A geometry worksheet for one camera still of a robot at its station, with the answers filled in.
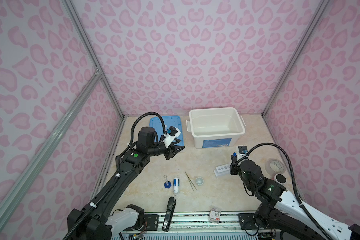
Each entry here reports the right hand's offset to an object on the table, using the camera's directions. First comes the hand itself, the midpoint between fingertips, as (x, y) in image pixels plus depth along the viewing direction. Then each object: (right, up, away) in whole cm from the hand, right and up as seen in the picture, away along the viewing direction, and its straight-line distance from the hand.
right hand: (232, 156), depth 76 cm
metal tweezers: (-19, -19, +8) cm, 29 cm away
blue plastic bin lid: (-46, +18, +40) cm, 64 cm away
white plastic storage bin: (0, +14, +37) cm, 40 cm away
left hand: (-26, +8, -5) cm, 27 cm away
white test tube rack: (-3, -10, +10) cm, 14 cm away
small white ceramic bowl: (-16, -16, +10) cm, 25 cm away
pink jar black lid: (+27, -13, +4) cm, 30 cm away
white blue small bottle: (-29, -18, +7) cm, 35 cm away
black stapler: (-31, -24, -2) cm, 39 cm away
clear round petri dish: (+30, -9, +14) cm, 34 cm away
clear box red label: (-9, -28, -3) cm, 30 cm away
